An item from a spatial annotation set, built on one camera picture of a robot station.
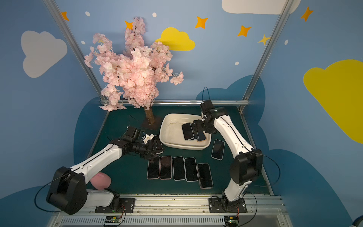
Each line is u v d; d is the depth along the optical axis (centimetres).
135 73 60
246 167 45
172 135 104
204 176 87
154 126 110
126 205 75
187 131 111
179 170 85
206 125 70
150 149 71
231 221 73
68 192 41
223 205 66
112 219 72
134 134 69
